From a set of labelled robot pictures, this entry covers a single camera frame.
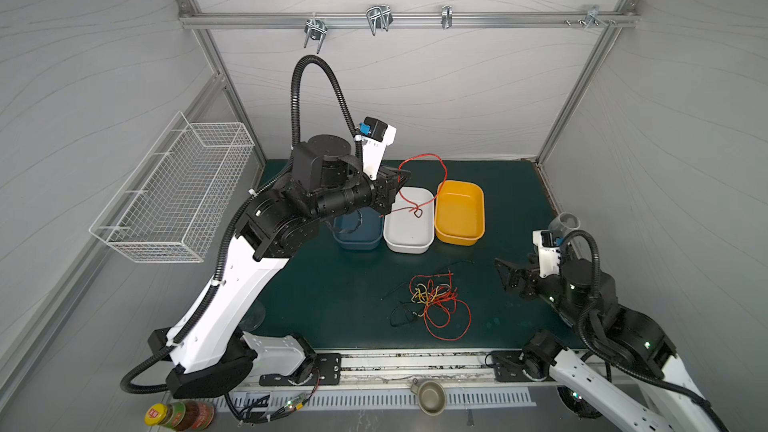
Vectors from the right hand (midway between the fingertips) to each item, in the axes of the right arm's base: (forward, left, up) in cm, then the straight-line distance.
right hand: (518, 250), depth 67 cm
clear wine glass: (+14, -18, -10) cm, 25 cm away
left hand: (+3, +25, +22) cm, 34 cm away
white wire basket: (+5, +81, +7) cm, 81 cm away
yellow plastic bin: (+28, +7, -25) cm, 38 cm away
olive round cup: (-26, +19, -24) cm, 40 cm away
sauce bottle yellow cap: (-34, +70, -5) cm, 78 cm away
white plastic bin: (+20, +25, -23) cm, 39 cm away
